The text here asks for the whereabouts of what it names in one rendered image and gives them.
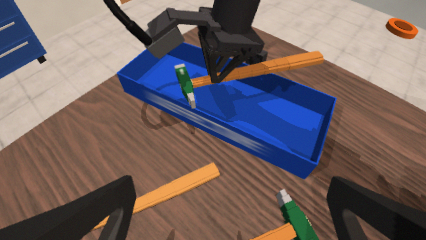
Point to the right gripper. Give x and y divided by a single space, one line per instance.
228 23

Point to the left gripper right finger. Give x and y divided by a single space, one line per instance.
394 220

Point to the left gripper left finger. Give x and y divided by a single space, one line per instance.
72 221

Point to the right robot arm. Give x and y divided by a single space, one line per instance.
165 44

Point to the blue bin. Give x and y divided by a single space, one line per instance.
282 112

